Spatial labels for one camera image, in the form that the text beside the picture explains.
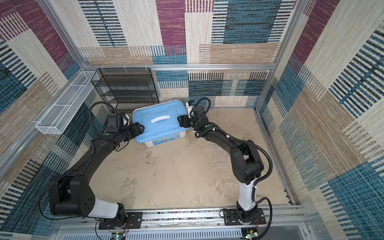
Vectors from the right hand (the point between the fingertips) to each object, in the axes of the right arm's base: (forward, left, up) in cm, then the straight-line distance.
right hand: (183, 118), depth 90 cm
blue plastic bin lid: (-1, +14, 0) cm, 14 cm away
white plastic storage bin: (-8, +19, -15) cm, 26 cm away
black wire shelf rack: (+31, +40, +2) cm, 51 cm away
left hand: (-6, +24, +1) cm, 25 cm away
